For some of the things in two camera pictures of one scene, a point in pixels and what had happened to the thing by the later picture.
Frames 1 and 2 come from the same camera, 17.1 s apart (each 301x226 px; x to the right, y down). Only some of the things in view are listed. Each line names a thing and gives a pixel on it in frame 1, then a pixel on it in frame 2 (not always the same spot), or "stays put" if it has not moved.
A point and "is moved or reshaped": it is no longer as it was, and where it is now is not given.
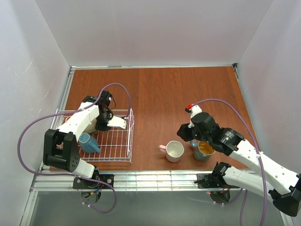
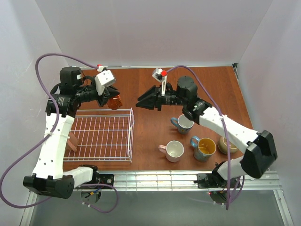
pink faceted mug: x=174 y=149 stays put
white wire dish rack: x=116 y=144 stays put
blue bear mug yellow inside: x=203 y=150 stays put
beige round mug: x=91 y=128 is moved or reshaped
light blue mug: x=87 y=144 -> x=184 y=124
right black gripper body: x=185 y=132 -> x=159 y=101
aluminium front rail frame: x=48 y=181 stays put
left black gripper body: x=102 y=125 -> x=105 y=99
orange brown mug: x=67 y=117 is moved or reshaped
